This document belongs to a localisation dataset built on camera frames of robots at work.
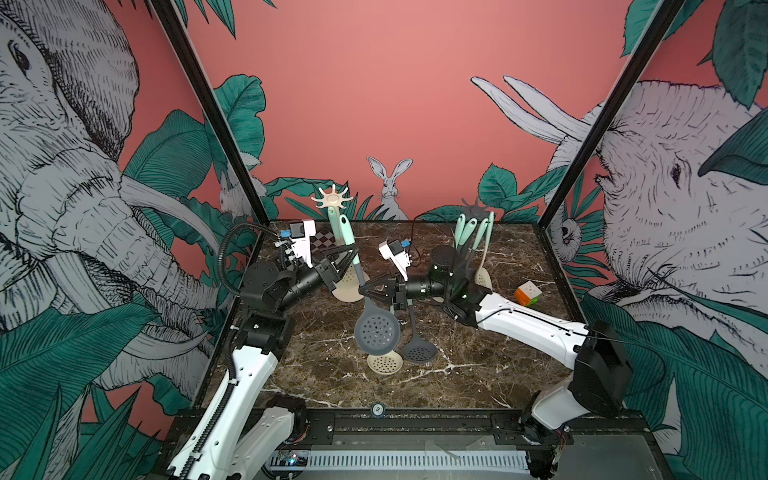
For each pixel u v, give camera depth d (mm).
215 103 873
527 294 953
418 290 613
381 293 643
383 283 614
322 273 538
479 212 689
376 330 661
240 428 443
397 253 600
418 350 859
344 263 603
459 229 699
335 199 705
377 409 777
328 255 571
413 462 701
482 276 897
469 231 698
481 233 700
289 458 700
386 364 824
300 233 540
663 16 698
